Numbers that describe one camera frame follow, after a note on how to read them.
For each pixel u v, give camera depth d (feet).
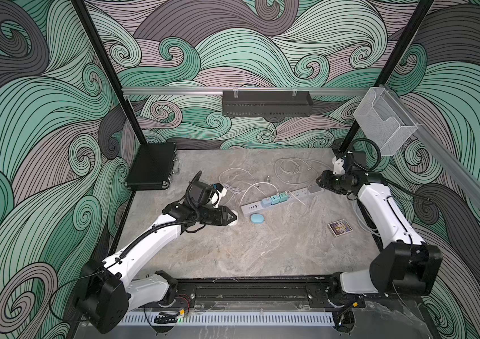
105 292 1.24
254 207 3.11
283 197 3.03
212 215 2.20
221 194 2.39
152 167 3.89
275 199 3.02
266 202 3.01
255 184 2.82
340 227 2.94
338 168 2.41
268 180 3.47
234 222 2.44
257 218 2.99
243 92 3.03
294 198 3.18
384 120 2.55
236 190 3.34
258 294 2.47
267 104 3.18
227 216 2.44
